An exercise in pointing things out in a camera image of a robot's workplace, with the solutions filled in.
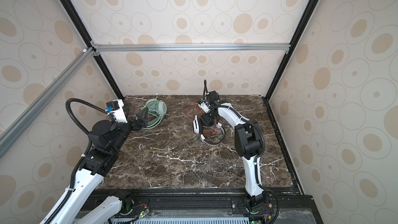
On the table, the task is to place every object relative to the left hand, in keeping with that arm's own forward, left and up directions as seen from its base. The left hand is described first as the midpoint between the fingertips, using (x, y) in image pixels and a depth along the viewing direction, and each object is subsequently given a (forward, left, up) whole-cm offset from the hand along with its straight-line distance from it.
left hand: (141, 107), depth 65 cm
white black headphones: (+8, -22, -31) cm, 39 cm away
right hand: (+18, -29, -31) cm, 46 cm away
